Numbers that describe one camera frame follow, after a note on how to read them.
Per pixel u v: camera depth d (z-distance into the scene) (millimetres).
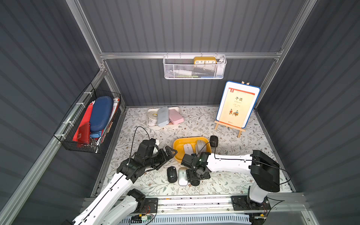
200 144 919
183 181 821
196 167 610
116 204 470
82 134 650
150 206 733
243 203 738
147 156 568
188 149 917
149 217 694
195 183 797
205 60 870
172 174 831
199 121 1112
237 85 863
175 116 1051
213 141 963
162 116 1061
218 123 1007
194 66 895
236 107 911
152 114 1116
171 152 667
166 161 634
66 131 610
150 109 1158
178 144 937
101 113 723
